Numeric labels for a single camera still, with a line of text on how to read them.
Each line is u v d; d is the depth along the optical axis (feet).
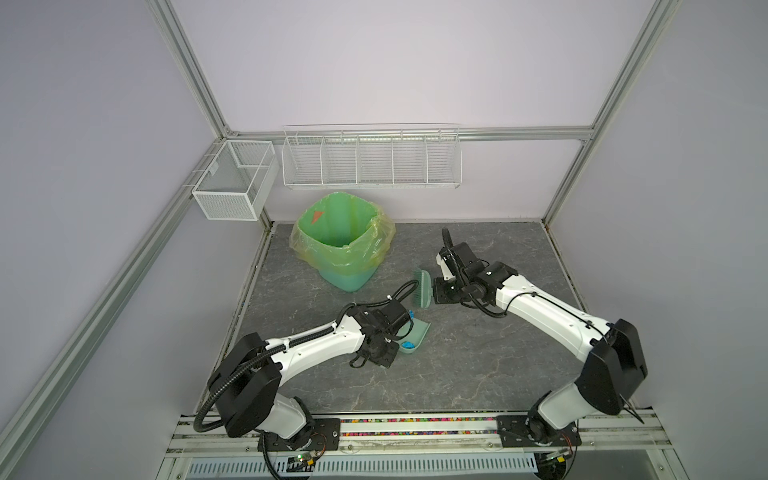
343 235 3.41
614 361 1.38
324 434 2.42
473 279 1.98
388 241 3.09
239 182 3.33
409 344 2.87
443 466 5.18
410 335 2.28
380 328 1.95
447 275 2.44
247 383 1.38
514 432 2.42
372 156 3.20
